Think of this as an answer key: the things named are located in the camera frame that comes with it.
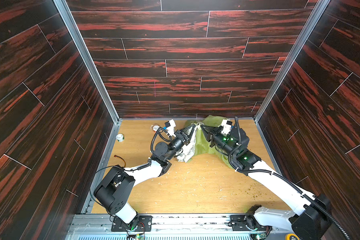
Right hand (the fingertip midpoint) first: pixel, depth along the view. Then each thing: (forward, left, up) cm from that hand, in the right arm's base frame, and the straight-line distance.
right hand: (202, 123), depth 69 cm
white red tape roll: (+26, +32, -32) cm, 52 cm away
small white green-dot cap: (+16, +56, -33) cm, 67 cm away
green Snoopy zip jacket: (+3, 0, -21) cm, 21 cm away
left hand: (-3, +3, 0) cm, 4 cm away
